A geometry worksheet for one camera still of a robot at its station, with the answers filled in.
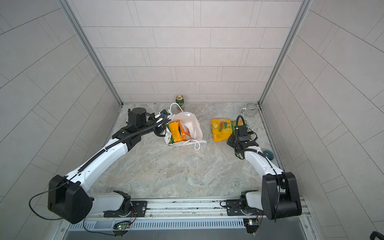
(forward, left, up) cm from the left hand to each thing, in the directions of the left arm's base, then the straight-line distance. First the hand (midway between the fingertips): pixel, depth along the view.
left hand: (172, 116), depth 76 cm
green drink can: (+27, 0, -15) cm, 31 cm away
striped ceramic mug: (+21, -50, -19) cm, 57 cm away
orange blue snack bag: (+1, -5, -15) cm, 16 cm away
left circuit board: (-45, +19, -20) cm, 53 cm away
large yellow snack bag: (+6, -28, -21) cm, 36 cm away
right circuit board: (-44, -39, -25) cm, 64 cm away
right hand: (-2, -33, -19) cm, 38 cm away
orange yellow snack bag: (-4, -1, -11) cm, 12 cm away
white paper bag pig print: (+8, -10, -17) cm, 21 cm away
